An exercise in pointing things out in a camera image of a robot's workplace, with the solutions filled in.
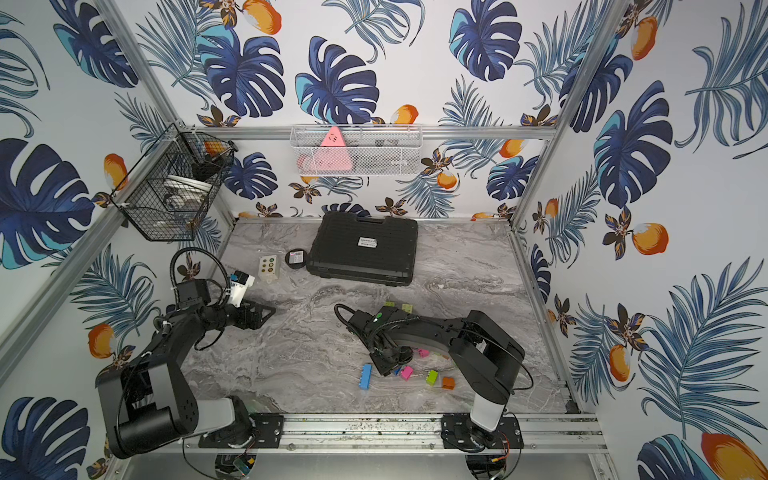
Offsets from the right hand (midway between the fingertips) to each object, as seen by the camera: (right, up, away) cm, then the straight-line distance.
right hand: (394, 364), depth 84 cm
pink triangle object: (-19, +61, +6) cm, 64 cm away
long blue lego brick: (-8, -3, -3) cm, 9 cm away
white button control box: (-43, +26, +19) cm, 54 cm away
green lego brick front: (+10, -3, -3) cm, 11 cm away
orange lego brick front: (+14, -4, -4) cm, 15 cm away
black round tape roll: (-35, +30, +22) cm, 51 cm away
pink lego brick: (+4, -1, -3) cm, 4 cm away
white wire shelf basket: (-11, +64, +8) cm, 65 cm away
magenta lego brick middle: (+8, +3, +1) cm, 9 cm away
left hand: (-39, +17, +2) cm, 43 cm away
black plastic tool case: (-5, +32, +19) cm, 38 cm away
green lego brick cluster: (-1, +15, +12) cm, 19 cm away
